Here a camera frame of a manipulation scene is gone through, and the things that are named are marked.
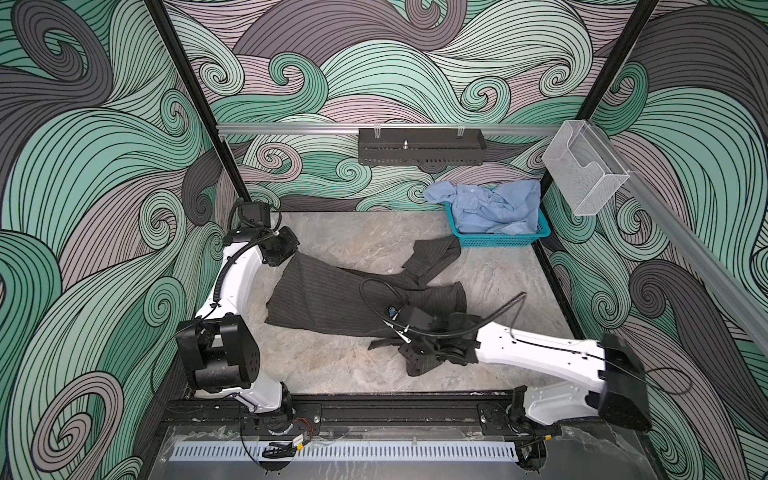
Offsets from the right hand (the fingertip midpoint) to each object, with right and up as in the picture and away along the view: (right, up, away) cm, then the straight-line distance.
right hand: (404, 344), depth 76 cm
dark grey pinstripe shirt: (-27, +11, +10) cm, 31 cm away
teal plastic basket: (+34, +27, +28) cm, 52 cm away
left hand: (-30, +27, +9) cm, 41 cm away
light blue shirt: (+43, +39, +36) cm, 68 cm away
